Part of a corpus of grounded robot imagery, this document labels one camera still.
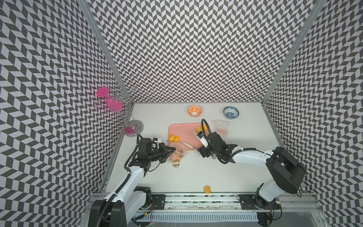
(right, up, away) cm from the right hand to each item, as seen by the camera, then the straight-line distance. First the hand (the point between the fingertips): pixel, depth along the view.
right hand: (202, 146), depth 89 cm
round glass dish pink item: (-49, +10, +13) cm, 52 cm away
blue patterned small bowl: (+24, +22, +19) cm, 38 cm away
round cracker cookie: (+2, -21, -12) cm, 24 cm away
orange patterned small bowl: (-4, +23, +22) cm, 32 cm away
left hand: (-16, 0, -9) cm, 18 cm away
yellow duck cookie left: (-20, +5, +7) cm, 22 cm away
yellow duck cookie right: (-17, +3, +6) cm, 19 cm away
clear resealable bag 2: (+16, +11, +13) cm, 23 cm away
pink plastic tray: (-11, +8, +13) cm, 19 cm away
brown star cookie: (-17, -9, -4) cm, 20 cm away
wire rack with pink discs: (-50, +29, -10) cm, 59 cm away
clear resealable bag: (-16, -6, -6) cm, 18 cm away
